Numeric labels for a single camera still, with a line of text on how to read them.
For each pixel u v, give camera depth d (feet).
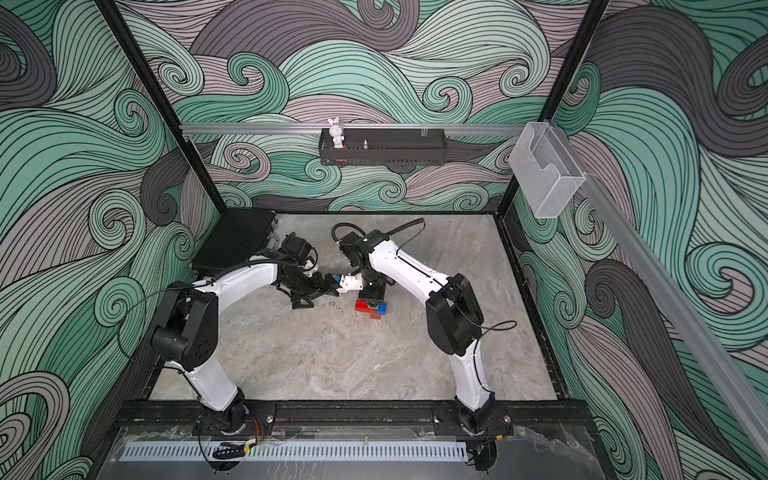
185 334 1.54
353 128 3.06
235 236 3.54
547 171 2.56
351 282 2.54
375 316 2.98
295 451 2.29
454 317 1.63
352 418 2.44
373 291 2.49
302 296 2.61
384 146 3.13
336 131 2.92
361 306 2.88
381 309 2.87
